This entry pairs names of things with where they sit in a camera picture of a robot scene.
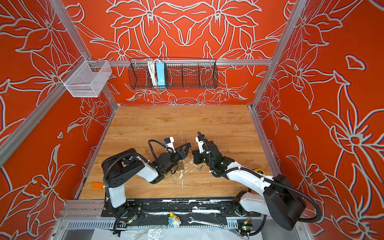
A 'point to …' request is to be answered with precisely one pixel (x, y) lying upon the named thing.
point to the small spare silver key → (200, 169)
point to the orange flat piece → (97, 185)
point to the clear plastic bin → (86, 79)
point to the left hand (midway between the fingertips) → (191, 145)
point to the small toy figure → (174, 221)
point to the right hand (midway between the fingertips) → (189, 152)
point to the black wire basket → (180, 73)
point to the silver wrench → (221, 225)
